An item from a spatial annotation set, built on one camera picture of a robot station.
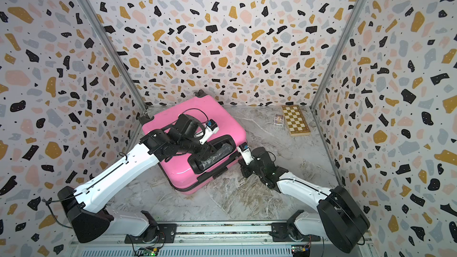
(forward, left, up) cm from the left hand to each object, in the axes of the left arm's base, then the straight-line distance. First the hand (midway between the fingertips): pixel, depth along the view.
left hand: (214, 146), depth 72 cm
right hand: (+1, -11, -15) cm, 19 cm away
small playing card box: (+35, -36, -24) cm, 55 cm away
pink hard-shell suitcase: (-10, +10, -6) cm, 16 cm away
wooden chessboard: (+33, -47, -24) cm, 62 cm away
